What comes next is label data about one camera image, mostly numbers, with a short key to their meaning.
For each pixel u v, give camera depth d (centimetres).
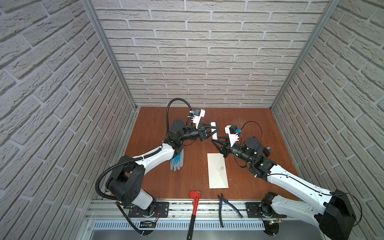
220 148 67
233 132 61
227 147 62
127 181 43
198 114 64
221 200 76
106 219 70
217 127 67
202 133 64
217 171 87
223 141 64
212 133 68
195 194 78
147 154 51
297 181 48
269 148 95
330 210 40
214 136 69
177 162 88
